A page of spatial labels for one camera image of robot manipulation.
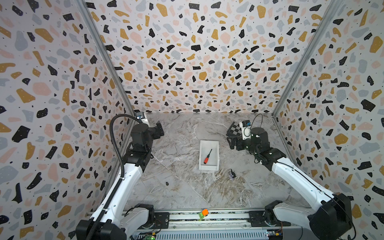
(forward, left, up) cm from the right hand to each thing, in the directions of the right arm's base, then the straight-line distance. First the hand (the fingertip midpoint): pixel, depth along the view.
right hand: (238, 136), depth 81 cm
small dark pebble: (-19, +39, -21) cm, 48 cm away
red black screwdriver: (-3, +17, -20) cm, 27 cm away
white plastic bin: (-4, +13, -22) cm, 26 cm away
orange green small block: (-33, +18, -20) cm, 43 cm away
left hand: (+1, +44, +9) cm, 45 cm away
